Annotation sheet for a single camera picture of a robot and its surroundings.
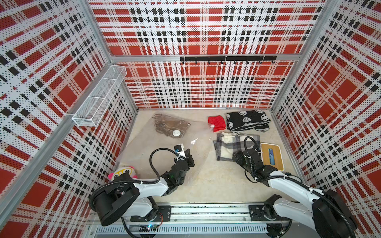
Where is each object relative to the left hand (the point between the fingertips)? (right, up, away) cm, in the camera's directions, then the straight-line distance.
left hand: (191, 149), depth 85 cm
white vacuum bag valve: (-11, +9, +15) cm, 21 cm away
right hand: (+29, -5, +2) cm, 29 cm away
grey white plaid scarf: (+23, +2, +10) cm, 25 cm away
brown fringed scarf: (-19, +14, +19) cm, 30 cm away
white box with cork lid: (+49, -5, +5) cm, 50 cm away
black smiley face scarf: (+46, +18, +22) cm, 54 cm away
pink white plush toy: (-35, -11, -3) cm, 37 cm away
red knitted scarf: (+19, +16, +22) cm, 33 cm away
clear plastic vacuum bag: (-19, 0, -15) cm, 24 cm away
